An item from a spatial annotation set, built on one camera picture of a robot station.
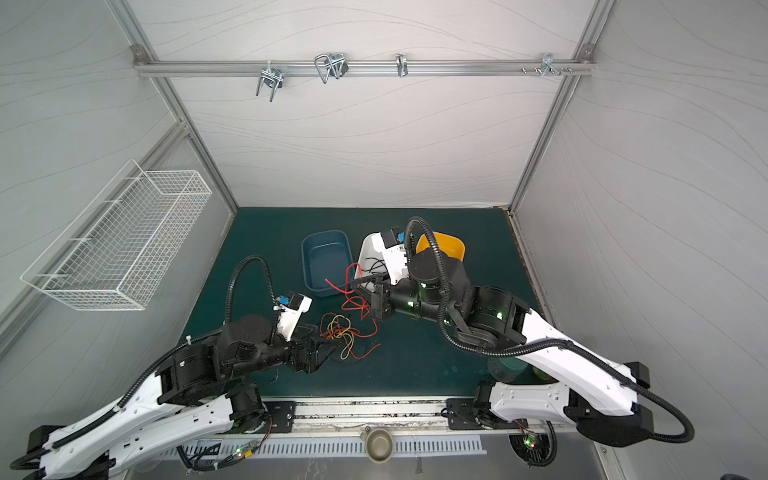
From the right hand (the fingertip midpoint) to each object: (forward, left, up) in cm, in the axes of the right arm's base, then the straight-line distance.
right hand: (357, 275), depth 54 cm
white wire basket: (+9, +59, -7) cm, 60 cm away
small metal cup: (-22, -4, -39) cm, 45 cm away
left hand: (-4, +7, -18) cm, 20 cm away
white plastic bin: (+31, +4, -40) cm, 51 cm away
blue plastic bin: (+32, +20, -39) cm, 54 cm away
